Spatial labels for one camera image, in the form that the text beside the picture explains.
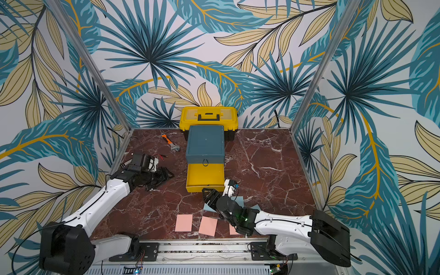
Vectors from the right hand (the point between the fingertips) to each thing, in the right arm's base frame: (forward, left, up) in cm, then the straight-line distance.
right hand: (204, 193), depth 76 cm
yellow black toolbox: (+48, -3, +3) cm, 48 cm away
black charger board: (+26, +47, -12) cm, 55 cm away
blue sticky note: (-8, -2, +4) cm, 9 cm away
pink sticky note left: (-8, +10, -14) cm, 19 cm away
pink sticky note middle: (-10, -1, -14) cm, 17 cm away
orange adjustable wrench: (+38, +22, -13) cm, 46 cm away
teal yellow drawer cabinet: (+15, 0, +5) cm, 16 cm away
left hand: (+8, +17, -1) cm, 19 cm away
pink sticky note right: (-18, -11, +8) cm, 22 cm away
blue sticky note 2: (-2, -25, -14) cm, 29 cm away
